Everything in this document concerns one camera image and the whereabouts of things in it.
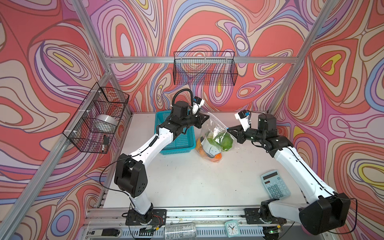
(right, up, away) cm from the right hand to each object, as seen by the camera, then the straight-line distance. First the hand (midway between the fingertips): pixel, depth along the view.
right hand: (230, 132), depth 76 cm
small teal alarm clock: (-1, -45, -7) cm, 45 cm away
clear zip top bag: (-9, +4, +1) cm, 10 cm away
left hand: (-11, +9, +2) cm, 14 cm away
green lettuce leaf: (-1, -5, +6) cm, 8 cm away
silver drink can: (-25, -43, -10) cm, 51 cm away
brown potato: (-15, -10, +14) cm, 23 cm away
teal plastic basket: (-27, -9, +25) cm, 38 cm away
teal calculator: (+27, -30, +6) cm, 40 cm away
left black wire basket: (-70, +2, -2) cm, 70 cm away
